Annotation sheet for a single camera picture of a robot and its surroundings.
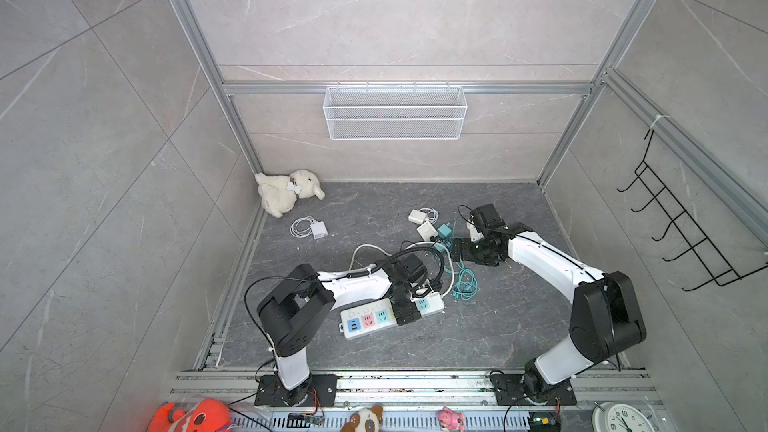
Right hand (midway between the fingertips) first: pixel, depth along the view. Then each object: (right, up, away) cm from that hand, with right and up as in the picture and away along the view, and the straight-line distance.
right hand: (463, 252), depth 91 cm
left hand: (-17, -13, -2) cm, 22 cm away
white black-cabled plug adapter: (-10, +6, +10) cm, 15 cm away
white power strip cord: (-13, +2, +8) cm, 15 cm away
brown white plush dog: (-28, -35, -23) cm, 51 cm away
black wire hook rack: (+45, +3, -29) cm, 54 cm away
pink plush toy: (-9, -35, -23) cm, 43 cm away
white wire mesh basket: (-22, +46, +10) cm, 52 cm away
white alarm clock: (+30, -34, -23) cm, 51 cm away
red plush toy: (-64, -31, -27) cm, 76 cm away
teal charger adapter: (-4, +6, +13) cm, 15 cm away
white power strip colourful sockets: (-30, -17, -9) cm, 36 cm away
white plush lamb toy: (-63, +19, +16) cm, 67 cm away
